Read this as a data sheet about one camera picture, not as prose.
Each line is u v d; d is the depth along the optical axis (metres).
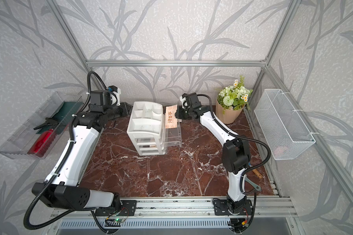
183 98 0.81
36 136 0.64
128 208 0.73
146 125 0.84
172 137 1.02
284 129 0.62
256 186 0.81
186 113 0.75
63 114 0.71
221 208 0.73
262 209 0.74
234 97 0.83
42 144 0.58
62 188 0.38
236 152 0.50
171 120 0.89
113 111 0.61
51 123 0.65
